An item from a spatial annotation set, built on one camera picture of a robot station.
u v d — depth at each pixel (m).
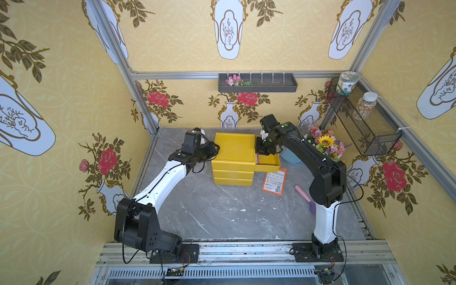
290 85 0.92
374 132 0.80
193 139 0.63
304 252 0.72
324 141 0.88
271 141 0.72
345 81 0.85
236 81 0.88
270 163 0.83
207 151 0.74
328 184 0.50
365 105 0.72
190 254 0.73
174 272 0.73
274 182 0.95
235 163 0.80
